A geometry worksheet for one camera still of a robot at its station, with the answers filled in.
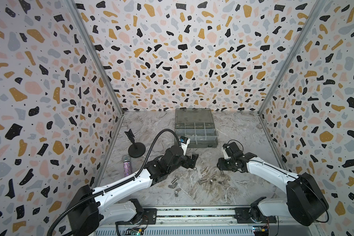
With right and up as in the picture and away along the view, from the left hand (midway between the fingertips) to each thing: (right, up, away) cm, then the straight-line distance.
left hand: (193, 152), depth 76 cm
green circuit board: (-28, -37, -6) cm, 46 cm away
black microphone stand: (-38, -3, +28) cm, 47 cm away
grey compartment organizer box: (+4, +15, +32) cm, 36 cm away
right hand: (+17, -10, +12) cm, 23 cm away
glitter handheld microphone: (-39, -10, +11) cm, 42 cm away
